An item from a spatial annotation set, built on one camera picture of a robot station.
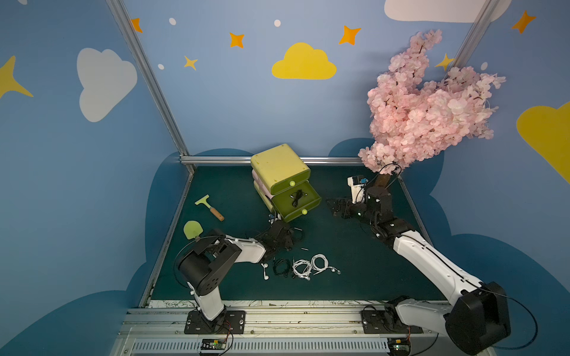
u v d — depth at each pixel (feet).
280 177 2.90
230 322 2.42
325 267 2.84
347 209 2.35
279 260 2.90
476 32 2.41
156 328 2.41
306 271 2.76
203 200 3.42
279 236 2.41
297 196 3.23
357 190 2.32
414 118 2.09
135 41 2.47
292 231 2.49
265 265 2.87
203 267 1.53
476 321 1.32
